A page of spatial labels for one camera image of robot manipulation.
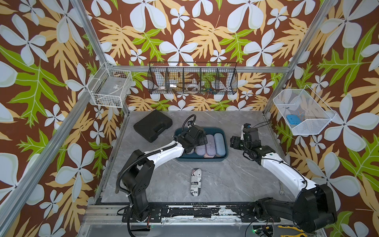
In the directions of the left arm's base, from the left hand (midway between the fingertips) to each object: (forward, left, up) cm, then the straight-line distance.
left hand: (202, 136), depth 89 cm
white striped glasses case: (-27, +4, -10) cm, 29 cm away
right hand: (-3, -19, +1) cm, 19 cm away
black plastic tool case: (+16, +35, -8) cm, 39 cm away
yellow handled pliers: (-48, -46, -11) cm, 68 cm away
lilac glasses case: (-6, +1, -7) cm, 9 cm away
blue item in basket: (+2, -50, +13) cm, 51 cm away
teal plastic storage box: (-8, +5, -13) cm, 16 cm away
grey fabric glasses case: (-6, +7, -9) cm, 13 cm away
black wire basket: (+35, +6, +18) cm, 40 cm away
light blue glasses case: (-1, -12, -7) cm, 13 cm away
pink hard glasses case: (-8, -3, -10) cm, 13 cm away
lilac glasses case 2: (-3, -6, -7) cm, 10 cm away
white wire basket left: (+19, +54, +21) cm, 61 cm away
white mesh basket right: (+6, -57, +15) cm, 60 cm away
